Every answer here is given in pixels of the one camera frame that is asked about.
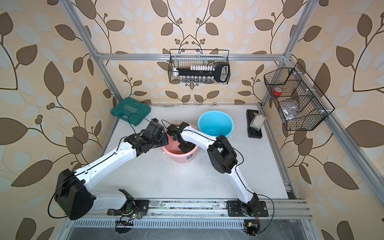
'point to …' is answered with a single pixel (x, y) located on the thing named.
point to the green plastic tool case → (131, 110)
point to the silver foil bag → (290, 113)
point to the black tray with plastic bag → (254, 123)
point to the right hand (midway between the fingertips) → (192, 147)
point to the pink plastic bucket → (174, 153)
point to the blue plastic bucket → (216, 123)
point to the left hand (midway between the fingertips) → (165, 137)
